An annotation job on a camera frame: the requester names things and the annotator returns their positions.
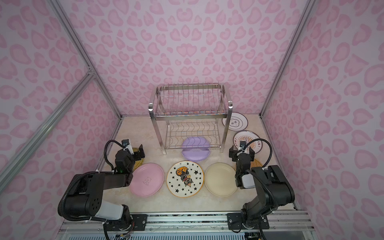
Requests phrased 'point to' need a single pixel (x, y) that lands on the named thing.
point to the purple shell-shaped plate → (196, 148)
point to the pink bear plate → (147, 180)
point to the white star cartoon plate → (185, 178)
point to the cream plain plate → (220, 179)
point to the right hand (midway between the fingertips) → (242, 145)
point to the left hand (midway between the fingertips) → (134, 144)
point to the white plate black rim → (238, 122)
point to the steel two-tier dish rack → (182, 111)
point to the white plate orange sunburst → (248, 135)
